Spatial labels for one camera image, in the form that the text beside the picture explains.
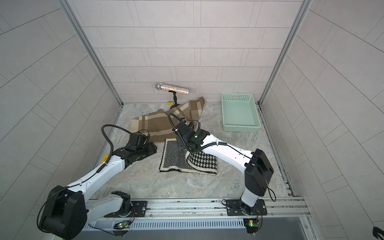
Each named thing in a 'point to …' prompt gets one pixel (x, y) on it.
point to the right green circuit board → (252, 225)
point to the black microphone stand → (175, 99)
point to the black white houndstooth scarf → (174, 158)
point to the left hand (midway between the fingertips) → (157, 147)
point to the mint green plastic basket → (239, 112)
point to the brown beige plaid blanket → (157, 124)
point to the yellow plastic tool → (105, 158)
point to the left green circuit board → (125, 224)
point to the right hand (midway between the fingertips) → (182, 140)
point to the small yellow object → (170, 103)
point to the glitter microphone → (159, 86)
